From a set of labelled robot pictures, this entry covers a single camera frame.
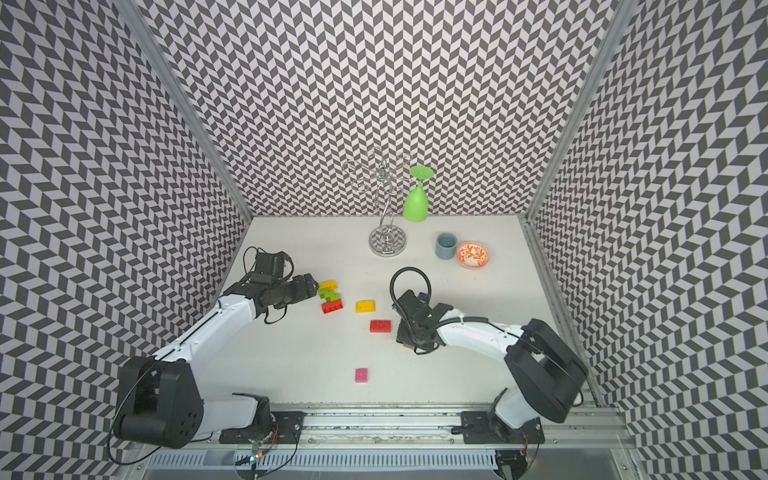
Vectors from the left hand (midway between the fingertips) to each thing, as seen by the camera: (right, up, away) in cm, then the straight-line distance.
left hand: (307, 291), depth 87 cm
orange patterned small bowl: (+53, +10, +18) cm, 57 cm away
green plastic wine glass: (+32, +25, +4) cm, 41 cm away
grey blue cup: (+44, +13, +18) cm, 49 cm away
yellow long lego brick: (+5, +1, +8) cm, 10 cm away
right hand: (+29, -15, -2) cm, 33 cm away
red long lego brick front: (+21, -11, +1) cm, 24 cm away
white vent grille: (+9, -37, -18) cm, 42 cm away
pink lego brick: (+17, -22, -7) cm, 28 cm away
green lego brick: (+5, -2, +6) cm, 8 cm away
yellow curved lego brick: (+16, -6, +6) cm, 19 cm away
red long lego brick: (+6, -6, +6) cm, 10 cm away
